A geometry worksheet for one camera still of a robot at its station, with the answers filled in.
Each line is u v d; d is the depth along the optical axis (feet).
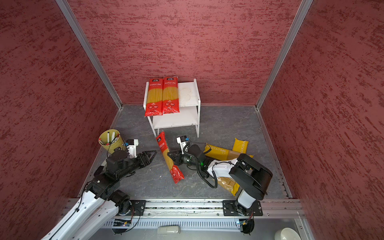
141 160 2.11
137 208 2.40
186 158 2.34
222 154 2.99
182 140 2.43
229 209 2.42
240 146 3.17
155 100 2.44
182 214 2.38
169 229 2.15
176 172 2.49
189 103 2.50
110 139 2.93
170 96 2.49
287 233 2.10
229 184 2.61
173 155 2.54
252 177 1.44
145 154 2.19
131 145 2.19
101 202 1.67
